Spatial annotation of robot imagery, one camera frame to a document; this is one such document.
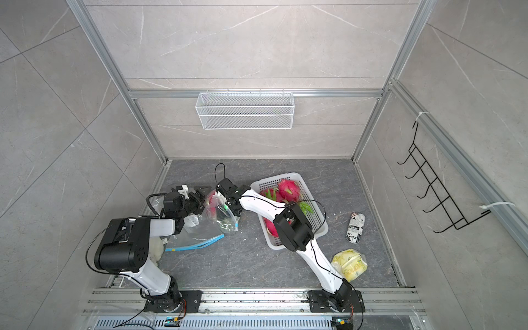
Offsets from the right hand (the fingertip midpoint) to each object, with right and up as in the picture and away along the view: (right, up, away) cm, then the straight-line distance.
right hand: (222, 215), depth 93 cm
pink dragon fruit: (-4, +3, -3) cm, 6 cm away
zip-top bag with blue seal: (-12, -8, -5) cm, 15 cm away
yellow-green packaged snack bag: (+54, -17, -13) cm, 58 cm away
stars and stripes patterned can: (+60, -5, -3) cm, 61 cm away
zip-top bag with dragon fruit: (+1, +3, -11) cm, 12 cm away
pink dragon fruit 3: (+22, +11, -6) cm, 25 cm away
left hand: (-5, +12, 0) cm, 13 cm away
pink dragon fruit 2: (+31, +12, -1) cm, 33 cm away
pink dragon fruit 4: (+23, -3, -10) cm, 25 cm away
